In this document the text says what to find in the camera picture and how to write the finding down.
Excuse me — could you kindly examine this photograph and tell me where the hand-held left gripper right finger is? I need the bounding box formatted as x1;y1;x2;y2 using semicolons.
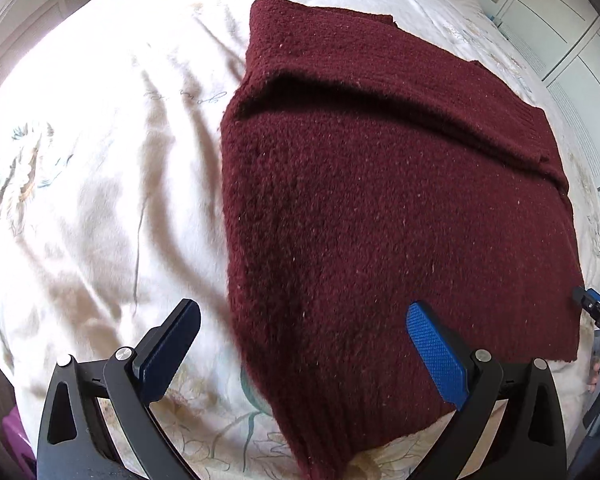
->
405;302;567;480

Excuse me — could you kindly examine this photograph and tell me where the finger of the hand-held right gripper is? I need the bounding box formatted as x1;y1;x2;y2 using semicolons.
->
573;286;600;323

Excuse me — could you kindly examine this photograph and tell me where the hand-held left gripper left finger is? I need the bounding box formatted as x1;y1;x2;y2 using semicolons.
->
37;299;201;480

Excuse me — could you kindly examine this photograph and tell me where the dark red knitted sweater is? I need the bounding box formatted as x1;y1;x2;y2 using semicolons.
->
220;0;583;480

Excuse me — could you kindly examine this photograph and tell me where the purple plastic container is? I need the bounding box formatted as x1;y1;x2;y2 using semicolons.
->
2;405;37;463

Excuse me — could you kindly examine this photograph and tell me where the white floral bed duvet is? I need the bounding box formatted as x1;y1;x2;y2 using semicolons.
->
0;0;600;480

